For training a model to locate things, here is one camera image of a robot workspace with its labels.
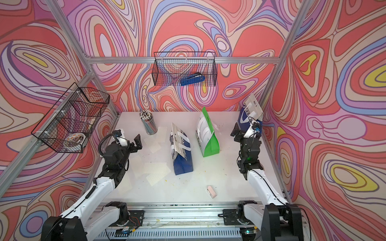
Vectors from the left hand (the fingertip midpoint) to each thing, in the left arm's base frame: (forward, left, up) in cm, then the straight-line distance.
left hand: (133, 136), depth 81 cm
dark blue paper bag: (+18, -69, +2) cm, 71 cm away
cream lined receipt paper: (+7, -5, -21) cm, 23 cm away
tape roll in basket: (-9, +24, +6) cm, 26 cm away
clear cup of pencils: (+17, -3, -2) cm, 17 cm away
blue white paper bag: (-8, -27, -1) cm, 28 cm away
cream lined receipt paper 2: (-6, +2, -25) cm, 26 cm away
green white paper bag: (+1, -41, -1) cm, 41 cm away
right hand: (+3, -60, +4) cm, 60 cm away
